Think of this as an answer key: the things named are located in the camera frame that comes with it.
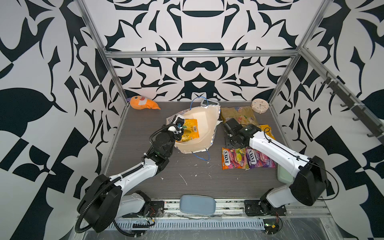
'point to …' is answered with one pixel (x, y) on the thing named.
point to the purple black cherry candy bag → (256, 159)
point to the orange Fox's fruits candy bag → (234, 158)
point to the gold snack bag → (244, 115)
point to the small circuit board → (271, 226)
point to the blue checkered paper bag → (207, 117)
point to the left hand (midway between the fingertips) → (174, 114)
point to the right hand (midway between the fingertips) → (231, 142)
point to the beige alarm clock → (259, 105)
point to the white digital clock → (206, 102)
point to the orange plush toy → (140, 102)
